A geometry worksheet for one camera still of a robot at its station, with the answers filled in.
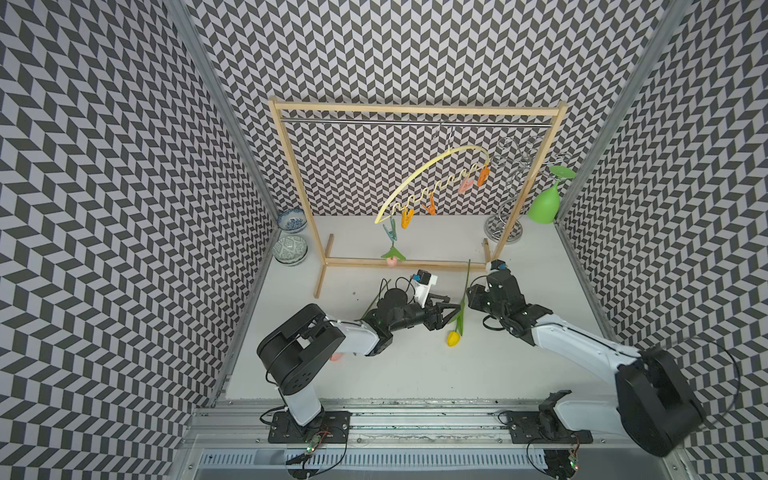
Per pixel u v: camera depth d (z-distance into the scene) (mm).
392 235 719
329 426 713
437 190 805
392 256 886
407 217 754
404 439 722
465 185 830
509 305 656
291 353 461
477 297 769
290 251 1052
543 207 882
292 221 1160
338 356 836
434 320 733
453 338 862
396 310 668
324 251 1050
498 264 770
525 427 747
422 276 735
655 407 419
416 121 649
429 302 740
